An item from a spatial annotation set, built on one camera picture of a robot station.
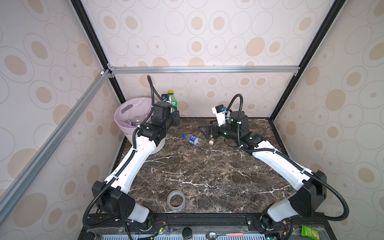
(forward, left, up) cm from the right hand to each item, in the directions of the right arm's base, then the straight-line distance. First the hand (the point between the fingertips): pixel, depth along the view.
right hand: (205, 124), depth 74 cm
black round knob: (-42, +9, -21) cm, 48 cm away
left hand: (+6, +14, +5) cm, 16 cm away
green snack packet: (-42, -47, -31) cm, 70 cm away
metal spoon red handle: (-42, -3, -33) cm, 54 cm away
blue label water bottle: (+10, +6, -26) cm, 29 cm away
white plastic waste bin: (+6, +30, -31) cm, 44 cm away
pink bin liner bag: (+20, +44, -9) cm, 50 cm away
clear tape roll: (-27, +16, -32) cm, 45 cm away
